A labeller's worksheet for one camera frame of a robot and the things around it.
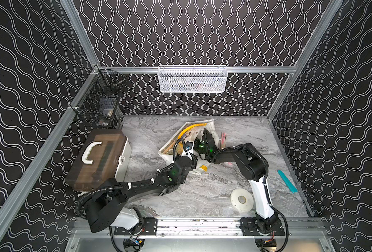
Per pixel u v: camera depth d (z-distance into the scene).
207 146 0.82
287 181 0.88
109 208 0.42
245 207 0.80
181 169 0.60
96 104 0.94
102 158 0.81
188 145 0.68
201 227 0.76
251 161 0.59
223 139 1.06
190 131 0.90
